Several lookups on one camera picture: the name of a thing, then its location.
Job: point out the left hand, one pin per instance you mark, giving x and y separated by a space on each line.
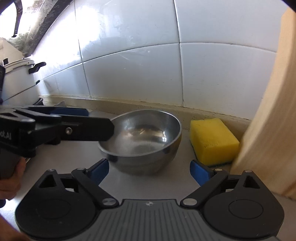
10 187

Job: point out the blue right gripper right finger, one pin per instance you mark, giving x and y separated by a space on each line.
200 172

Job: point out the steel bowl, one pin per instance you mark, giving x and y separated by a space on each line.
144 141

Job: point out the wooden knife block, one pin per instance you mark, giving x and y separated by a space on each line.
268 145

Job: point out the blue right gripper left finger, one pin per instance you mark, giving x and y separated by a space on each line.
98 171

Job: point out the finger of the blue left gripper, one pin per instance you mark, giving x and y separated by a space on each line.
69 111

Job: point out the silver pressure cooker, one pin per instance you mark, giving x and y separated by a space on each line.
18 82

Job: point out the yellow sponge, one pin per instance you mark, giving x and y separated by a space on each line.
213 142

